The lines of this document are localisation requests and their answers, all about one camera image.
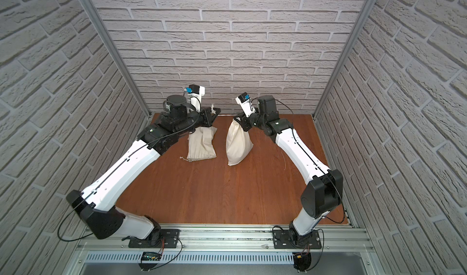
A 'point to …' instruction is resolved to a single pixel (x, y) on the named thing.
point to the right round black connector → (302, 261)
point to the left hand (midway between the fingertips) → (217, 102)
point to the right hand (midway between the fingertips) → (231, 117)
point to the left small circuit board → (151, 256)
